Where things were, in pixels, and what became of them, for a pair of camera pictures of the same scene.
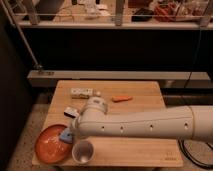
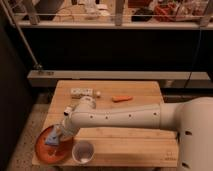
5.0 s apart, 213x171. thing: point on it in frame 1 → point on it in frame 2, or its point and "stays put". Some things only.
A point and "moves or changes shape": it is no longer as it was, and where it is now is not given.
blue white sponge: x=66 y=136 moves or changes shape
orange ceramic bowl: x=49 y=148 stays put
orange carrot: x=118 y=99 stays put
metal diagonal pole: x=37 y=65 stays put
